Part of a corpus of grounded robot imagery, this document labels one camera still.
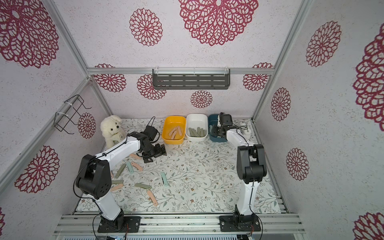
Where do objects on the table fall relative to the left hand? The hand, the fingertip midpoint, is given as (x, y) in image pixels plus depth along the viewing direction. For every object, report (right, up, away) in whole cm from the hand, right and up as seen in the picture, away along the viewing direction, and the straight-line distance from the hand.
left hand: (161, 157), depth 89 cm
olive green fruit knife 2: (+21, +15, +22) cm, 33 cm away
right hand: (+33, +18, +10) cm, 39 cm away
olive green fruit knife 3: (+24, +16, +23) cm, 37 cm away
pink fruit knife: (+6, +18, +24) cm, 31 cm away
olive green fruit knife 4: (+26, +15, +23) cm, 38 cm away
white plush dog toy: (-31, +16, +3) cm, 35 cm away
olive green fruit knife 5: (-11, -16, -2) cm, 20 cm away
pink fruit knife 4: (-16, -6, +5) cm, 18 cm away
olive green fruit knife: (+18, +15, +23) cm, 33 cm away
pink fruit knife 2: (+5, +13, +20) cm, 25 cm away
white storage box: (+22, +19, +26) cm, 39 cm away
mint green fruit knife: (+3, -15, -2) cm, 16 cm away
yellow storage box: (+1, +23, +27) cm, 36 cm away
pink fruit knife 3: (-1, -23, -9) cm, 25 cm away
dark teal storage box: (+34, +24, +25) cm, 49 cm away
